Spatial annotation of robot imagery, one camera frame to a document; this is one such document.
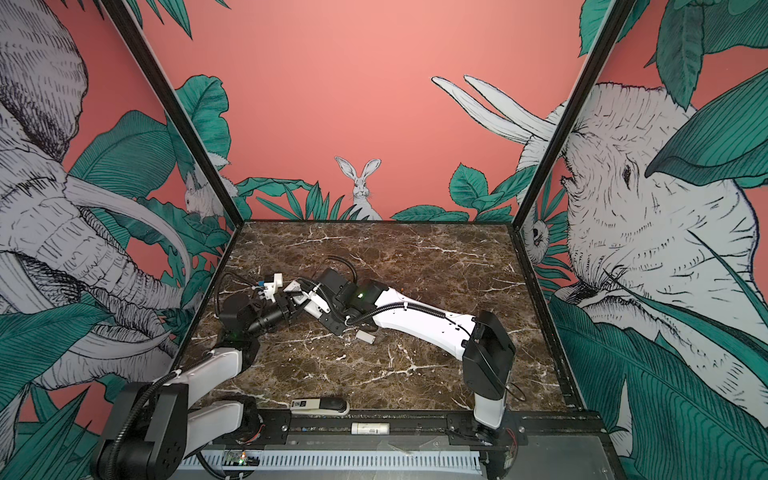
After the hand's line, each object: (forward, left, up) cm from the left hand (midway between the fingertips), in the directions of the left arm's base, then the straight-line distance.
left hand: (315, 294), depth 78 cm
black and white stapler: (-24, -1, -14) cm, 28 cm away
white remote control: (0, +4, -1) cm, 4 cm away
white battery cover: (-4, -12, -20) cm, 23 cm away
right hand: (-4, -3, -2) cm, 6 cm away
